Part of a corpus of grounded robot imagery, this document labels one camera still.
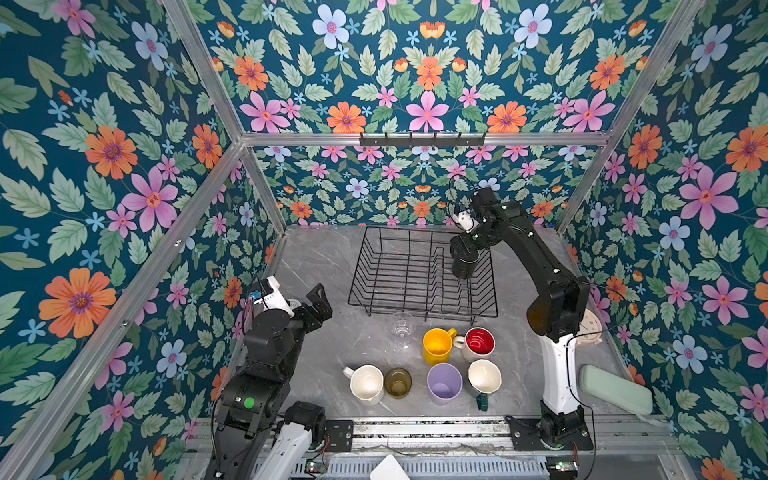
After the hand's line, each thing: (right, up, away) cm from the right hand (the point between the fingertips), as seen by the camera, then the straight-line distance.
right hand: (467, 243), depth 93 cm
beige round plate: (+38, -27, -2) cm, 46 cm away
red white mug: (+2, -30, -5) cm, 31 cm away
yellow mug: (-10, -30, -6) cm, 32 cm away
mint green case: (+38, -40, -15) cm, 58 cm away
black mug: (-3, -4, -10) cm, 11 cm away
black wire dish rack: (-18, -9, +12) cm, 24 cm away
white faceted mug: (-31, -40, -10) cm, 51 cm away
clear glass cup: (-21, -26, -3) cm, 33 cm away
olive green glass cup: (-22, -39, -12) cm, 46 cm away
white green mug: (+2, -38, -11) cm, 39 cm away
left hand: (-40, -11, -29) cm, 50 cm away
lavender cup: (-9, -39, -12) cm, 42 cm away
